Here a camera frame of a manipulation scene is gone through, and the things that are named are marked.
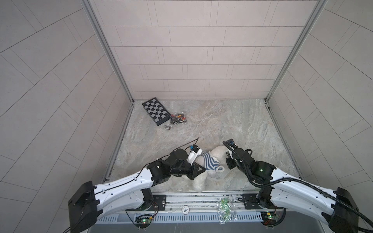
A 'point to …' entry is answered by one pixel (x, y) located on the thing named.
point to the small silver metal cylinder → (166, 127)
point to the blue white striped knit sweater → (211, 163)
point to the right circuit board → (269, 218)
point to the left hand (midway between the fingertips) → (206, 172)
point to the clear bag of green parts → (227, 208)
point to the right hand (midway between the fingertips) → (225, 154)
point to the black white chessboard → (157, 111)
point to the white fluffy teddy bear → (220, 153)
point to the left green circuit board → (143, 222)
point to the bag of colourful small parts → (176, 119)
